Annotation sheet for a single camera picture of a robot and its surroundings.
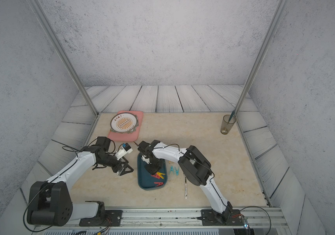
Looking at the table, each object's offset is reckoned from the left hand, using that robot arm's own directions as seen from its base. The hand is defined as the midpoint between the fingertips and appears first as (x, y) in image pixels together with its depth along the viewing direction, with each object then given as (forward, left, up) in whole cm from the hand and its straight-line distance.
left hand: (130, 165), depth 83 cm
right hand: (-1, -13, -8) cm, 15 cm away
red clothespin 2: (-8, -16, -7) cm, 20 cm away
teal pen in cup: (+33, -66, +3) cm, 73 cm away
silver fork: (-14, -31, -9) cm, 35 cm away
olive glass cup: (+27, -61, -1) cm, 67 cm away
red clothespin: (-3, -14, -8) cm, 17 cm away
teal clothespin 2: (-1, -27, -9) cm, 28 cm away
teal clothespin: (0, -24, -8) cm, 25 cm away
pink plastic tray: (+27, +5, -10) cm, 29 cm away
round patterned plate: (+40, +13, -7) cm, 42 cm away
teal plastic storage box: (-7, -9, -6) cm, 13 cm away
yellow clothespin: (-2, -17, -7) cm, 18 cm away
